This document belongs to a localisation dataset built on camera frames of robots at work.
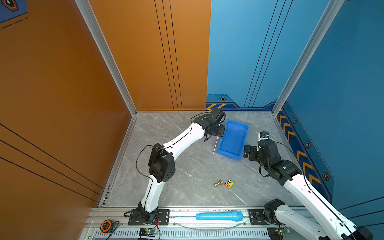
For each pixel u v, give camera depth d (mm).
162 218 735
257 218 724
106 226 690
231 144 985
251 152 686
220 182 828
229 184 813
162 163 512
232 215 715
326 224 390
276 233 705
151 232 705
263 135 666
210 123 653
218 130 757
